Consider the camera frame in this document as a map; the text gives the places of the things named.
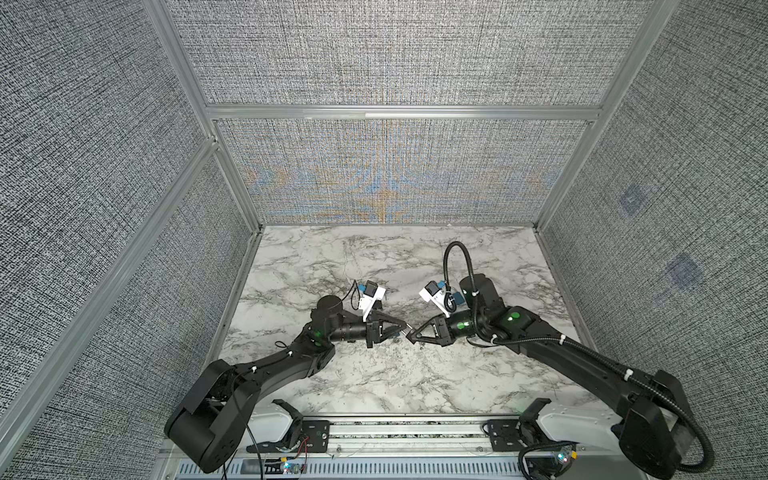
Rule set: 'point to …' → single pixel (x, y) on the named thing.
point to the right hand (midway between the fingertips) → (413, 335)
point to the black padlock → (412, 336)
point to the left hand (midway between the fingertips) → (403, 331)
